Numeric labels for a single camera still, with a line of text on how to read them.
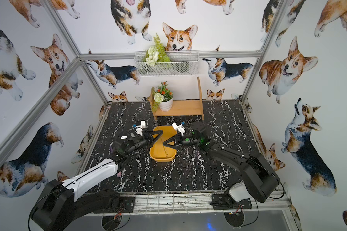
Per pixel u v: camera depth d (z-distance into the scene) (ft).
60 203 1.31
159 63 2.71
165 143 2.36
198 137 2.13
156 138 2.36
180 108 3.61
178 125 2.42
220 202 2.40
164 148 2.35
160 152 3.04
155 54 2.57
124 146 2.01
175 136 2.31
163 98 3.11
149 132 2.28
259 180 1.42
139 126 2.40
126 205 2.40
